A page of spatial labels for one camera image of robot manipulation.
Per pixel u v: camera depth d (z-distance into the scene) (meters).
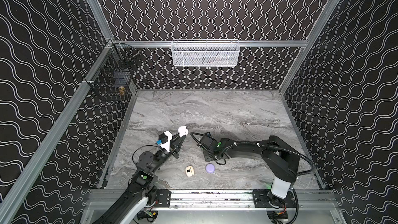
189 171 0.81
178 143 0.69
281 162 0.48
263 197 0.74
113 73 0.93
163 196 0.75
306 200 0.76
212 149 0.68
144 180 0.60
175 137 0.71
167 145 0.62
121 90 0.83
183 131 0.71
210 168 0.84
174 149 0.65
